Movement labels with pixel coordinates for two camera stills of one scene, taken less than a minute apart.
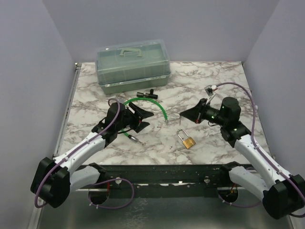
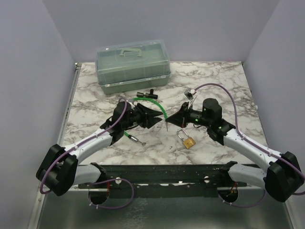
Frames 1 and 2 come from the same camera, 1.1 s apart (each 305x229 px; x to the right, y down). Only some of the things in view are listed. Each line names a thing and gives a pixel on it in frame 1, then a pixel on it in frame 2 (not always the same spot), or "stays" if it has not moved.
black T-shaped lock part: [151, 95] stays
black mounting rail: [194, 180] stays
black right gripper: [197, 113] -> [181, 118]
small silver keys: [144, 144] stays
